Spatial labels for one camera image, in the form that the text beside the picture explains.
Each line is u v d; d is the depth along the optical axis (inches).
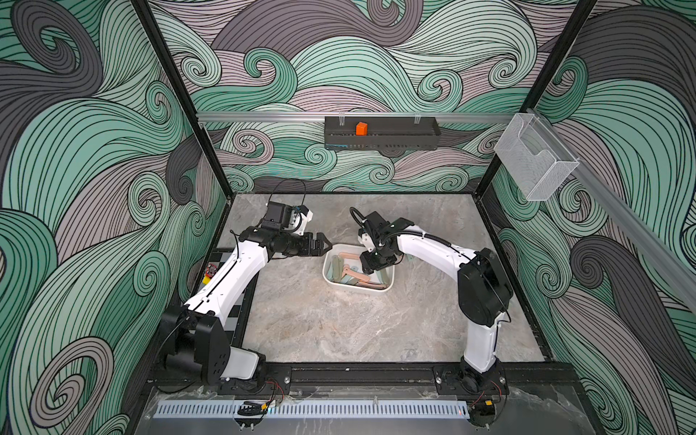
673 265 20.1
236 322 31.6
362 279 36.1
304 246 28.1
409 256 24.8
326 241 29.9
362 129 35.5
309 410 27.5
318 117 37.3
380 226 28.1
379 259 30.1
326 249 29.8
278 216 25.0
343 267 37.4
